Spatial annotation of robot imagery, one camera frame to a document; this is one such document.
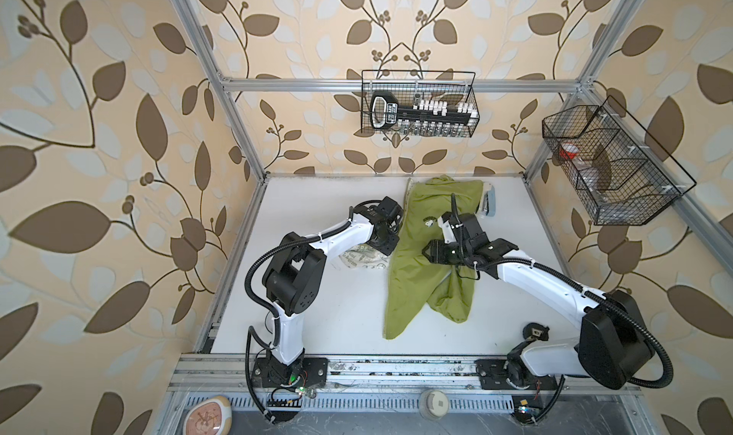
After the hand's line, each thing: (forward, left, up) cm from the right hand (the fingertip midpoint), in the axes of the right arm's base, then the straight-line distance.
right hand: (430, 254), depth 85 cm
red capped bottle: (+19, -40, +22) cm, 49 cm away
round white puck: (-37, +5, 0) cm, 37 cm away
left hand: (+7, +12, -4) cm, 15 cm away
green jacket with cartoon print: (-5, +5, -9) cm, 11 cm away
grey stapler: (+24, -27, -9) cm, 38 cm away
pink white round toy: (-37, +57, -9) cm, 68 cm away
